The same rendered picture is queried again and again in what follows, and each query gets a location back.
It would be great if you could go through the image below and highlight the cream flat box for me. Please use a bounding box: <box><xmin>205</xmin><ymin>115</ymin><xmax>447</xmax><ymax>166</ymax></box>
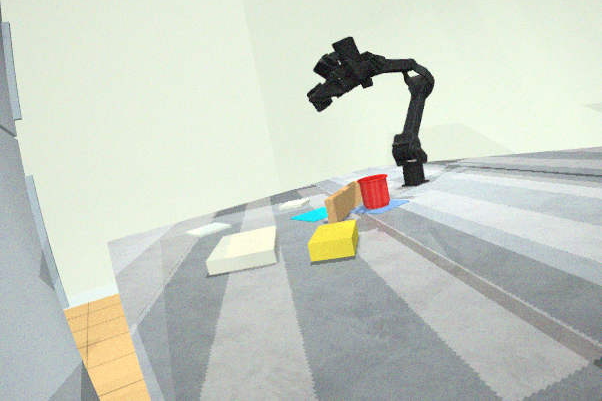
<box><xmin>206</xmin><ymin>226</ymin><xmax>278</xmax><ymax>275</ymax></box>

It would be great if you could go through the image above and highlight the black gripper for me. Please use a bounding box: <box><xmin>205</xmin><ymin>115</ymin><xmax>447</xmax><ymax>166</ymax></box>
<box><xmin>307</xmin><ymin>58</ymin><xmax>365</xmax><ymax>112</ymax></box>

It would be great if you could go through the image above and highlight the tan flat bar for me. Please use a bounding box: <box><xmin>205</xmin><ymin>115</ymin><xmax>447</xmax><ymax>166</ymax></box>
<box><xmin>324</xmin><ymin>181</ymin><xmax>362</xmax><ymax>225</ymax></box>

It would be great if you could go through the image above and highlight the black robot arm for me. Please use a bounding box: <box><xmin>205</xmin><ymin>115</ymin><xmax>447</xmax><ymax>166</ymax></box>
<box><xmin>313</xmin><ymin>36</ymin><xmax>435</xmax><ymax>187</ymax></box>

